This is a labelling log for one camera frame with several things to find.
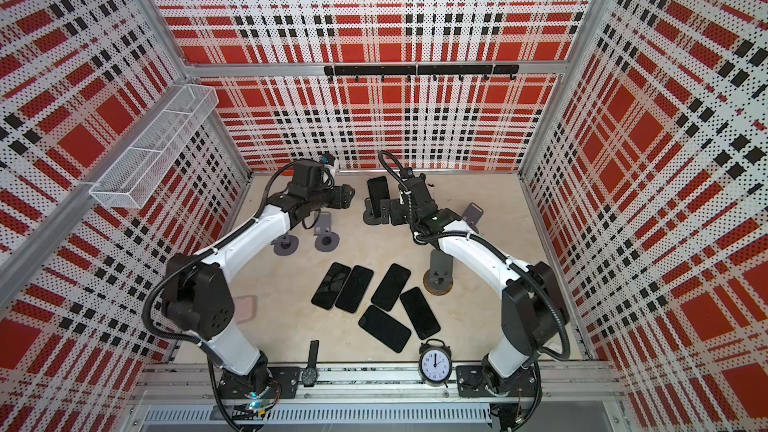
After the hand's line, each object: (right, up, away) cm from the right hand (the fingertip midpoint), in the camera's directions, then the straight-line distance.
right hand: (399, 203), depth 85 cm
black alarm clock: (+9, -41, -10) cm, 43 cm away
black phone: (-7, +4, +18) cm, 20 cm away
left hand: (-17, +3, +3) cm, 18 cm away
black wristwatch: (-23, -43, -10) cm, 50 cm away
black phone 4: (-4, -36, 0) cm, 36 cm away
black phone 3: (+6, -32, +1) cm, 33 cm away
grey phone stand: (-25, -13, +17) cm, 33 cm away
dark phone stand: (-11, -4, +18) cm, 22 cm away
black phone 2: (-2, -26, +6) cm, 27 cm away
